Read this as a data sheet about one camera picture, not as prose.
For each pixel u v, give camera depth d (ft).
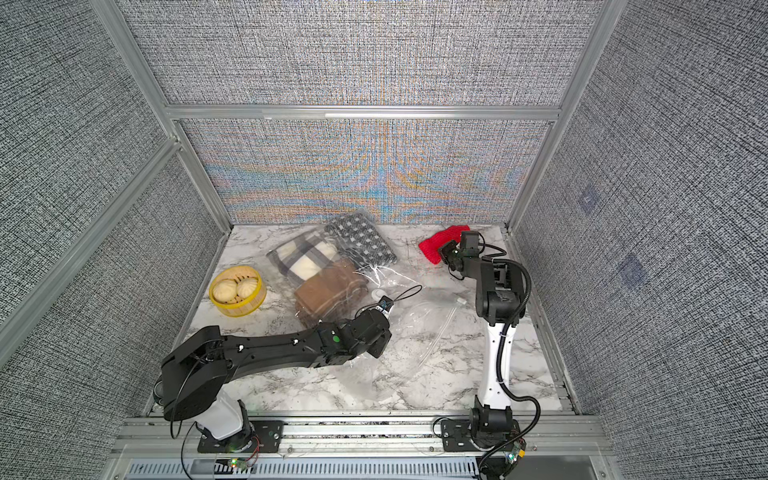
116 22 2.32
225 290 3.09
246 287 3.11
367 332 2.03
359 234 3.59
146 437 2.51
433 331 3.03
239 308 3.03
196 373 1.45
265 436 2.41
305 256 3.29
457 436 2.39
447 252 3.30
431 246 3.59
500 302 2.06
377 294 3.11
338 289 3.11
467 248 2.98
